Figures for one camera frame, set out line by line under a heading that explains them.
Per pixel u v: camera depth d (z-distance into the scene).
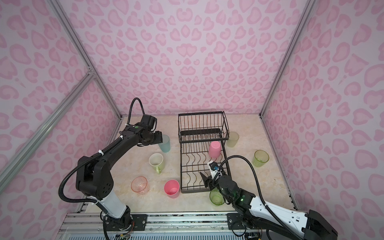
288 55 0.86
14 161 0.53
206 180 0.69
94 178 0.45
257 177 0.61
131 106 0.70
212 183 0.67
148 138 0.76
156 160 0.91
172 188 0.83
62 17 0.71
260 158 0.87
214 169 0.66
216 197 0.80
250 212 0.56
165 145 0.94
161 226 0.72
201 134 1.07
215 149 0.87
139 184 0.85
